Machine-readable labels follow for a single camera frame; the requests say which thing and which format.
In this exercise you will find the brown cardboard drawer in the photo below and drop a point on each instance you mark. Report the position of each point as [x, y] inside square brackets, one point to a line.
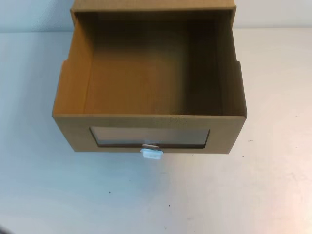
[164, 78]

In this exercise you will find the white drawer handle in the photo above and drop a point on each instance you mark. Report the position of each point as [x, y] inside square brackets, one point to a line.
[151, 151]

